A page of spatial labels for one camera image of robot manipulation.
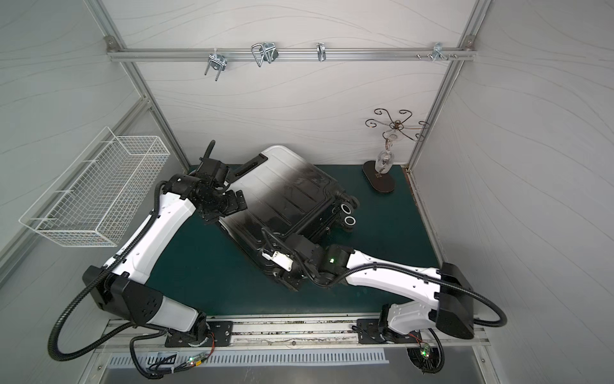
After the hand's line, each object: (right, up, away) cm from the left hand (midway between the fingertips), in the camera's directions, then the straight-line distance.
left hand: (236, 210), depth 77 cm
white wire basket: (-39, +3, -9) cm, 40 cm away
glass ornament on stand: (+54, +19, +16) cm, 60 cm away
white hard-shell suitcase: (+16, +6, +3) cm, 17 cm away
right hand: (+15, -18, -6) cm, 24 cm away
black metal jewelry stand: (+60, +10, +35) cm, 70 cm away
